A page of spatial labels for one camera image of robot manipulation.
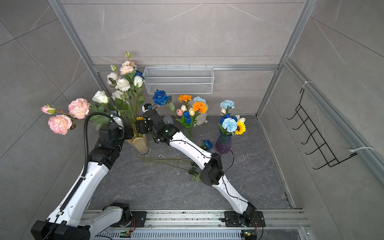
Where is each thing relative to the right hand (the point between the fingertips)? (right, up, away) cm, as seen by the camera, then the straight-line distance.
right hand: (140, 123), depth 79 cm
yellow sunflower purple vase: (+54, -3, -3) cm, 54 cm away
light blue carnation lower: (+46, -1, -10) cm, 47 cm away
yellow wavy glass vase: (-2, -11, +4) cm, 12 cm away
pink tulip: (+21, +6, +1) cm, 22 cm away
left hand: (-7, 0, -5) cm, 9 cm away
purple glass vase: (+47, -12, +13) cm, 51 cm away
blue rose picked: (+38, -13, +18) cm, 44 cm away
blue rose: (+28, -28, +12) cm, 42 cm away
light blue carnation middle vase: (+32, +13, +2) cm, 35 cm away
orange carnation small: (+24, +14, +3) cm, 28 cm away
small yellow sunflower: (-1, +3, +5) cm, 6 cm away
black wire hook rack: (+86, -12, -14) cm, 88 cm away
